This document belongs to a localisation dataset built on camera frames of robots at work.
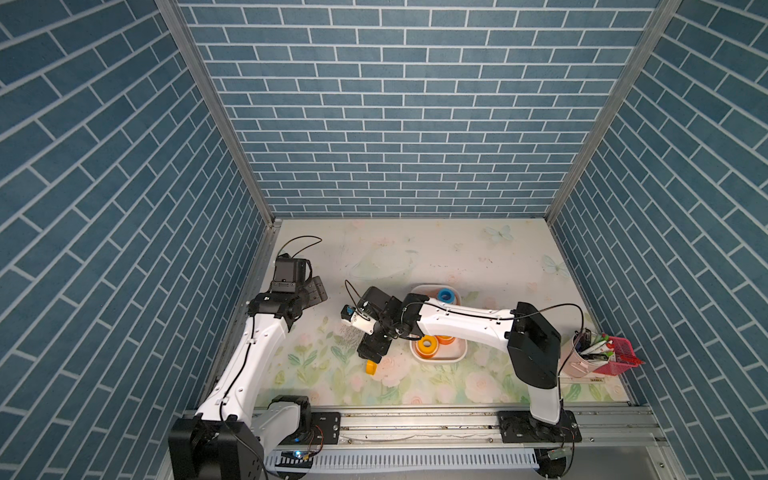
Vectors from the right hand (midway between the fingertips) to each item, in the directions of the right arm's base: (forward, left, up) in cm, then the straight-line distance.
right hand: (369, 340), depth 81 cm
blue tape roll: (+17, -22, -1) cm, 28 cm away
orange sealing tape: (0, -16, -5) cm, 17 cm away
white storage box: (0, -22, -6) cm, 23 cm away
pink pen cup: (-2, -55, 0) cm, 55 cm away
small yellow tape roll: (-6, -1, -4) cm, 7 cm away
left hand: (+10, +16, +8) cm, 20 cm away
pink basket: (0, -68, +1) cm, 68 cm away
